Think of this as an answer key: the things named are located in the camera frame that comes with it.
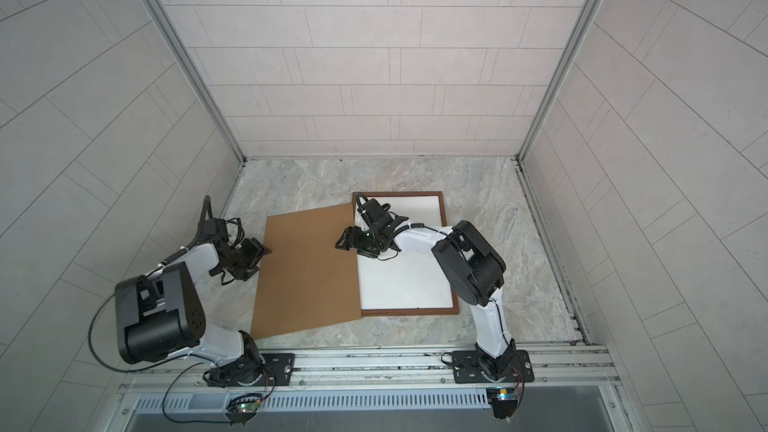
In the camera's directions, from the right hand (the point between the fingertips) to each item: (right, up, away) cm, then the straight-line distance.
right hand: (343, 250), depth 88 cm
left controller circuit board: (-18, -29, -24) cm, 41 cm away
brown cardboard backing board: (-10, -8, -4) cm, 13 cm away
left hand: (-22, 0, +3) cm, 22 cm away
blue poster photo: (+20, -8, -1) cm, 22 cm away
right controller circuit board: (+41, -30, -20) cm, 54 cm away
